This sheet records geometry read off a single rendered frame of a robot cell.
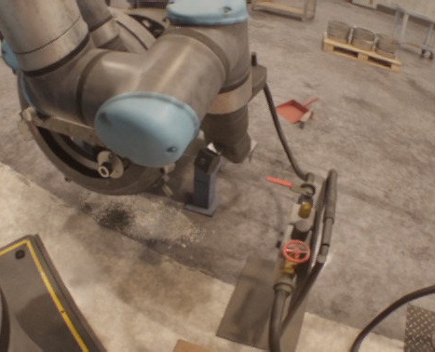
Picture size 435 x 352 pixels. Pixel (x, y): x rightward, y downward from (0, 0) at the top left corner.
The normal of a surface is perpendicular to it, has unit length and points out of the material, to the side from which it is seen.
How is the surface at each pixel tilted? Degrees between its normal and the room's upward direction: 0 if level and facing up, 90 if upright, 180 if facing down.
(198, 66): 53
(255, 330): 0
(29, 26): 106
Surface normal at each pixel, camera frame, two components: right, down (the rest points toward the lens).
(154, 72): 0.04, -0.42
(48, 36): 0.56, 0.68
